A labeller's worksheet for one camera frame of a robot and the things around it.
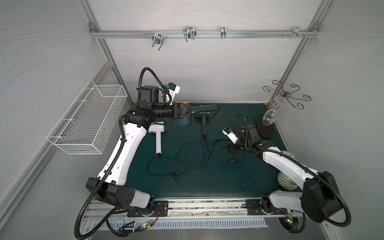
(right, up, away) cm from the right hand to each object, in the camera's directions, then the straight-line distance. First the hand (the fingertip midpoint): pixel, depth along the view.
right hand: (227, 140), depth 86 cm
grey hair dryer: (-12, +15, +22) cm, 29 cm away
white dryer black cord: (-30, -20, -2) cm, 36 cm away
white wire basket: (-69, +10, -17) cm, 72 cm away
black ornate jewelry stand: (+23, +11, +3) cm, 26 cm away
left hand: (-22, +17, -20) cm, 34 cm away
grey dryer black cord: (-6, -3, +12) cm, 14 cm away
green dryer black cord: (-1, +8, -14) cm, 16 cm away
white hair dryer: (-45, +6, +15) cm, 47 cm away
